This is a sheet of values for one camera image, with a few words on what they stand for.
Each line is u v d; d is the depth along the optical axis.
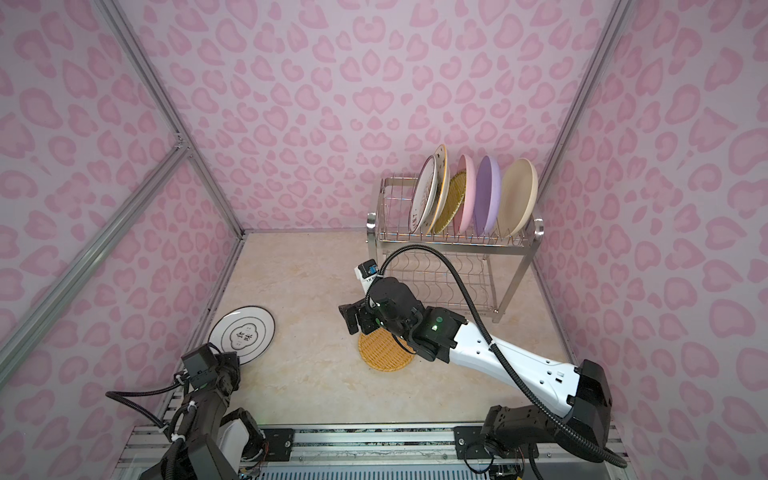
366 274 0.59
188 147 0.93
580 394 0.40
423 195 0.82
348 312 0.60
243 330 0.93
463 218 0.66
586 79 0.80
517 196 0.75
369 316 0.61
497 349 0.45
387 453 0.72
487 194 1.20
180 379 0.72
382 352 0.88
